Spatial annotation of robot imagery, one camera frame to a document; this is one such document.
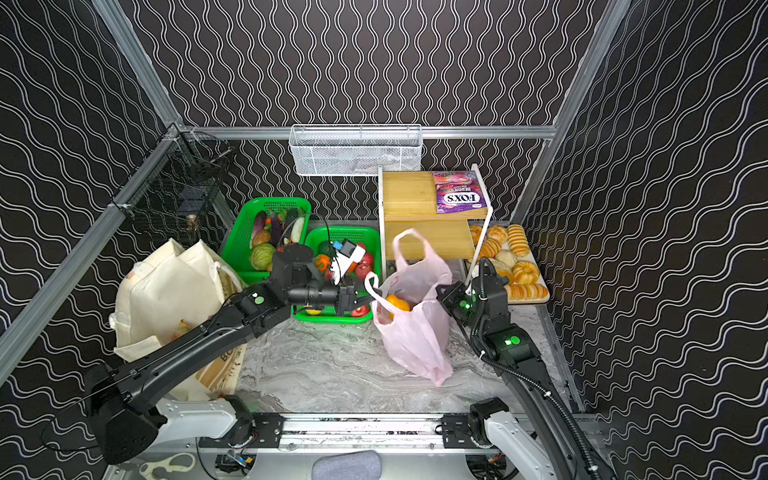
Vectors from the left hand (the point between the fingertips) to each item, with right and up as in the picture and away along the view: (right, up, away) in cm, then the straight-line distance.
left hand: (385, 296), depth 61 cm
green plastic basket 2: (-22, +13, +46) cm, 52 cm away
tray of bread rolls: (+45, +12, +51) cm, 69 cm away
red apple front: (-5, -3, 0) cm, 6 cm away
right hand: (+12, +1, +13) cm, 18 cm away
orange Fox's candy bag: (-55, -12, +20) cm, 60 cm away
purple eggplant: (-42, +18, +53) cm, 70 cm away
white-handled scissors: (-55, -41, +8) cm, 69 cm away
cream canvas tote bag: (-58, -2, +18) cm, 60 cm away
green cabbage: (-41, +8, +39) cm, 58 cm away
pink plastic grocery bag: (+5, -4, +6) cm, 9 cm away
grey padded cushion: (-8, -39, +7) cm, 40 cm away
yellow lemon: (-15, -4, +2) cm, 16 cm away
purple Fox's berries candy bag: (+19, +25, +17) cm, 36 cm away
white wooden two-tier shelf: (+6, +23, +21) cm, 32 cm away
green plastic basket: (-52, +8, +44) cm, 69 cm away
